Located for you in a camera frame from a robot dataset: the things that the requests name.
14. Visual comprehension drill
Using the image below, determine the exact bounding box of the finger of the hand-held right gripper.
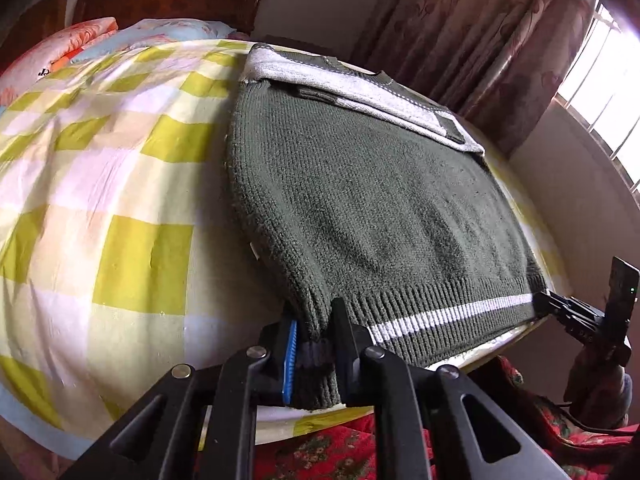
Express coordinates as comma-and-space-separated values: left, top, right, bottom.
532, 290, 609, 342

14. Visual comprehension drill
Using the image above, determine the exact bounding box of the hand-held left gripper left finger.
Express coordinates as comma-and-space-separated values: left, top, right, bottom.
60, 316, 301, 480

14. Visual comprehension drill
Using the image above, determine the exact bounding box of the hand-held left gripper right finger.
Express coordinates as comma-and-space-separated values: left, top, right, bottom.
330, 297, 571, 480

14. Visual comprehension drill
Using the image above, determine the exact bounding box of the green knit sweater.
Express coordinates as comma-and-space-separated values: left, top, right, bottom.
223, 42, 551, 411

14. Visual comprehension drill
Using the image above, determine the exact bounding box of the person's right forearm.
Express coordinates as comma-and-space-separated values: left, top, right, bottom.
565, 347, 632, 428

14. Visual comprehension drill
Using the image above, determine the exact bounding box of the red floral cloth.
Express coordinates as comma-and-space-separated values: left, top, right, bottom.
252, 355, 640, 480

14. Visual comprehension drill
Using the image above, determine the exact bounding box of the window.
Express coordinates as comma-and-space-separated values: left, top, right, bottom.
555, 0, 640, 196

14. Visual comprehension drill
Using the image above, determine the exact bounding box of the yellow checkered bed sheet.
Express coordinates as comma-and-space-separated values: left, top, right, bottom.
0, 39, 576, 461

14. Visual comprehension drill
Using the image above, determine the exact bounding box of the maroon floral curtain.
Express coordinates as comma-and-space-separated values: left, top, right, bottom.
347, 0, 606, 156

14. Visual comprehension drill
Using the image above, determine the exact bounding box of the blue floral folded quilt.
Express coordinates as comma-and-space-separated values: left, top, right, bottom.
70, 18, 236, 66

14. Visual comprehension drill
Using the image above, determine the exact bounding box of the pink floral pillow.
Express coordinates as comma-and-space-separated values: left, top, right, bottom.
0, 16, 120, 106

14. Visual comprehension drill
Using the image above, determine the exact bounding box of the small wooden headboard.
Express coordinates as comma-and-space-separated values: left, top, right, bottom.
0, 0, 70, 73

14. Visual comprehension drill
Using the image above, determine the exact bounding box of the black cable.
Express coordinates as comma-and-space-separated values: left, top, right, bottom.
552, 395, 640, 434

